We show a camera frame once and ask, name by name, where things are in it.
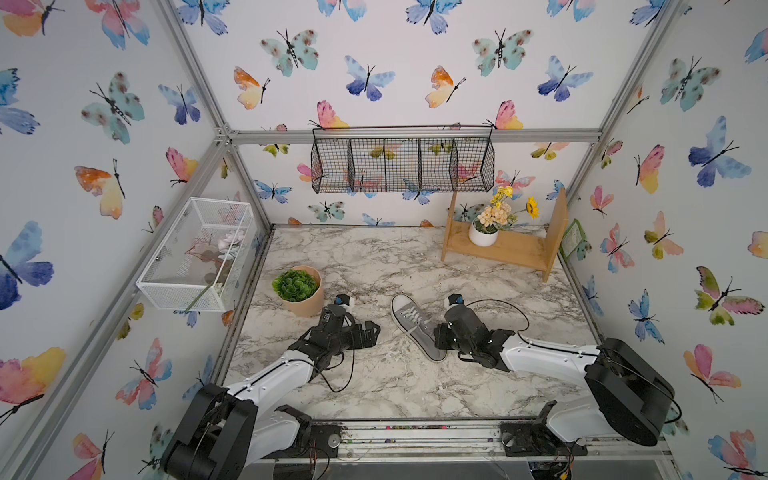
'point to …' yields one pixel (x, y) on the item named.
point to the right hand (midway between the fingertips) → (434, 329)
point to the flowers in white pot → (484, 229)
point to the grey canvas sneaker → (417, 326)
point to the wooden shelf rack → (513, 247)
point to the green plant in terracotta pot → (302, 290)
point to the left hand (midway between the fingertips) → (371, 327)
